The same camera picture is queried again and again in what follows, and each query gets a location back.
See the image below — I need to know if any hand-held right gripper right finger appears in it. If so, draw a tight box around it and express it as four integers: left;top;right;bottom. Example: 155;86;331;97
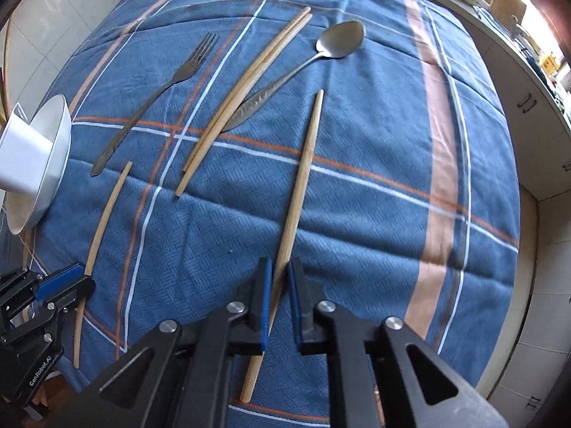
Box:
288;257;509;428

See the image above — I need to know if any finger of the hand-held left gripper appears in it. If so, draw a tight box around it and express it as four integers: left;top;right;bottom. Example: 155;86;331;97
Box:
44;277;96;317
35;264;86;302

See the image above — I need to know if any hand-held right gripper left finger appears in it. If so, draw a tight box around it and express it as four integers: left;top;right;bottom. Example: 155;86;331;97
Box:
49;257;274;428

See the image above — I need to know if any wooden chopstick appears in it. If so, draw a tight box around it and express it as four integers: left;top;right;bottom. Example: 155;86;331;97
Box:
72;161;134;370
239;90;325;404
174;12;313;198
182;6;312;172

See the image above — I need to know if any white square cup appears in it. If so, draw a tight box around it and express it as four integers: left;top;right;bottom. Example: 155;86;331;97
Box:
0;102;56;194

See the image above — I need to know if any metal fork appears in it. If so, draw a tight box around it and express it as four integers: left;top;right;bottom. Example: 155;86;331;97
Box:
90;32;221;177

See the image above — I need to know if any metal spoon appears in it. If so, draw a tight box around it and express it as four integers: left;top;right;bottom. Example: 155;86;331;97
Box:
222;20;367;133

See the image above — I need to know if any white bowl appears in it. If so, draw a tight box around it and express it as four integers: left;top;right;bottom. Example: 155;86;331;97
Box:
4;95;72;235

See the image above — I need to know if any blue plaid tablecloth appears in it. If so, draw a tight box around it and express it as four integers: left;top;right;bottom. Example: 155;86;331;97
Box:
22;0;522;428

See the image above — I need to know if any wooden cutting board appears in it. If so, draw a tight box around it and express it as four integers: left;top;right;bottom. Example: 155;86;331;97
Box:
491;0;527;21

